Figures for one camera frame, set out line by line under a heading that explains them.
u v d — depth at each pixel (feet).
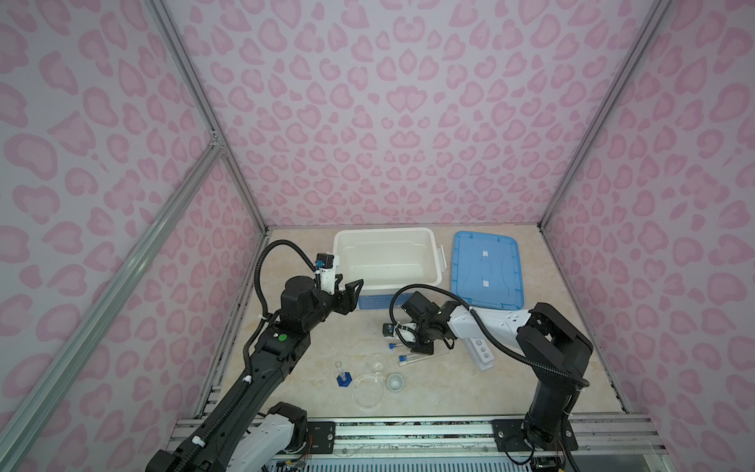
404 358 2.82
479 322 1.84
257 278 1.72
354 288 2.25
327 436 2.40
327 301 2.18
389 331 2.57
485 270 3.50
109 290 1.86
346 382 2.69
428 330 2.22
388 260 3.56
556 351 1.54
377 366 2.82
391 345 2.89
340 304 2.18
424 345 2.59
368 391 2.65
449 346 2.44
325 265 2.07
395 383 2.68
